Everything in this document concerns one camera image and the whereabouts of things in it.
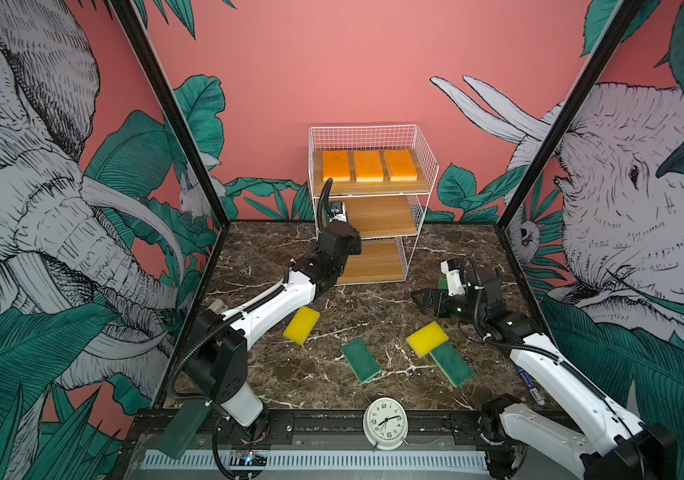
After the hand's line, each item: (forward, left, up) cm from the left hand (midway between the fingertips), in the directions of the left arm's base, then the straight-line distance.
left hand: (350, 220), depth 80 cm
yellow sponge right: (-23, -23, -28) cm, 43 cm away
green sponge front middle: (-29, -2, -28) cm, 40 cm away
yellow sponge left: (-16, +16, -29) cm, 37 cm away
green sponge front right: (-31, -28, -28) cm, 50 cm away
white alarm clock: (-45, -7, -25) cm, 52 cm away
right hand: (-18, -18, -9) cm, 27 cm away
